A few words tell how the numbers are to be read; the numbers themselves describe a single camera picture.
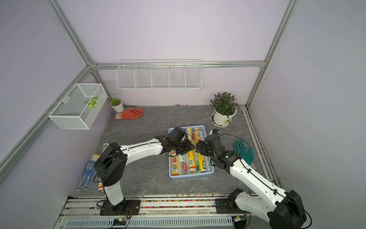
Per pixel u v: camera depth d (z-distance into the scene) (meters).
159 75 1.00
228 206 0.63
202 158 0.83
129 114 1.16
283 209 0.39
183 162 0.85
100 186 0.79
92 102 0.82
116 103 1.12
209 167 0.83
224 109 0.96
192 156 0.81
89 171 0.87
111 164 0.47
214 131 0.72
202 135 0.97
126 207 0.72
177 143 0.74
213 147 0.59
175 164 0.85
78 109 0.82
